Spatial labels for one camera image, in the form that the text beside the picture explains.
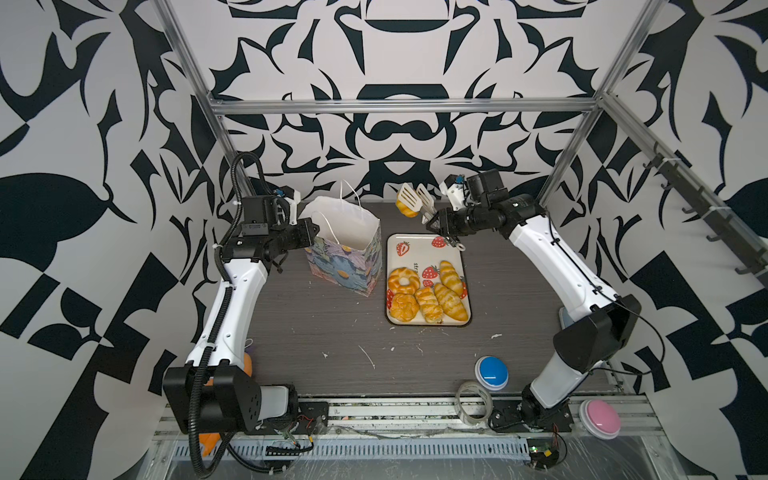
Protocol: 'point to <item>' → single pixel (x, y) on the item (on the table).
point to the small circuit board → (543, 452)
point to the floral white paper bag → (347, 252)
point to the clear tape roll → (459, 410)
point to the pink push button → (599, 419)
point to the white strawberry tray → (426, 282)
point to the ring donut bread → (403, 281)
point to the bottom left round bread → (403, 307)
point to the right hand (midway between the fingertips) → (432, 222)
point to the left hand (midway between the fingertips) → (316, 222)
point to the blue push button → (491, 373)
